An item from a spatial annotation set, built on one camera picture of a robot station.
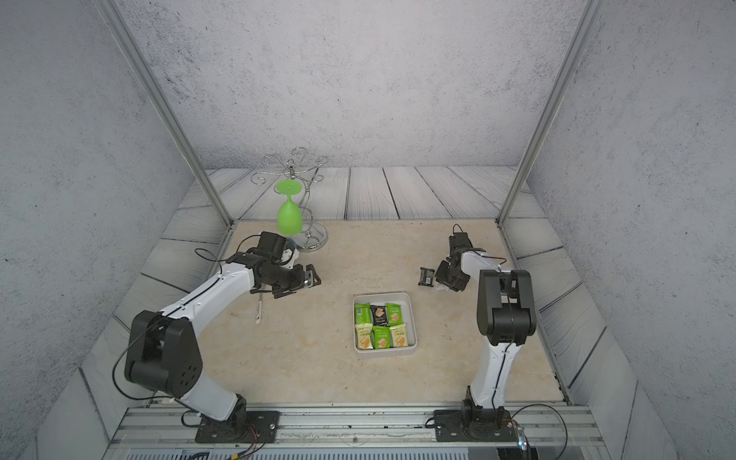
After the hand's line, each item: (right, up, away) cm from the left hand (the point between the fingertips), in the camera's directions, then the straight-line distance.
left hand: (314, 284), depth 87 cm
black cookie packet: (+37, +1, +15) cm, 39 cm away
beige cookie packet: (+26, -15, -1) cm, 30 cm away
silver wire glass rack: (-7, +15, +28) cm, 33 cm away
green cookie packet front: (+20, -15, -1) cm, 26 cm away
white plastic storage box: (+26, -9, +6) cm, 28 cm away
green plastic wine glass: (-9, +20, +4) cm, 22 cm away
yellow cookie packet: (+15, -15, -1) cm, 21 cm away
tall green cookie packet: (+14, -10, +4) cm, 18 cm away
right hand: (+43, 0, +13) cm, 45 cm away
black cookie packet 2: (+20, -10, +4) cm, 23 cm away
